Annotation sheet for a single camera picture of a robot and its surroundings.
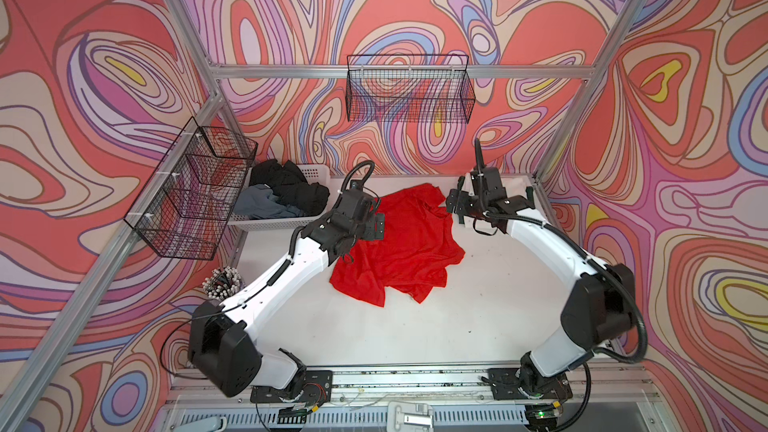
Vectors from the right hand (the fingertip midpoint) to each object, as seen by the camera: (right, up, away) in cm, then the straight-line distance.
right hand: (461, 209), depth 88 cm
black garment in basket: (-58, +10, +19) cm, 62 cm away
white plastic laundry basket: (-48, +13, +23) cm, 55 cm away
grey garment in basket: (-65, +2, +10) cm, 66 cm away
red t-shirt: (-14, -16, +8) cm, 22 cm away
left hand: (-27, -2, -7) cm, 28 cm away
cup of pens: (-64, -18, -14) cm, 68 cm away
